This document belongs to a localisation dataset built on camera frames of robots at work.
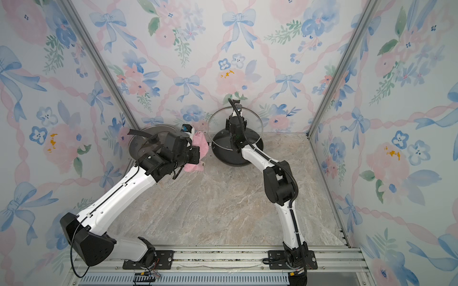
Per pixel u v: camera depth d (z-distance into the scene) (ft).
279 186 1.90
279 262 2.38
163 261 2.41
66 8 2.23
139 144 3.59
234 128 2.42
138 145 3.56
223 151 2.88
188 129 2.10
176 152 1.80
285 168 1.93
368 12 2.27
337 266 2.41
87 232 1.28
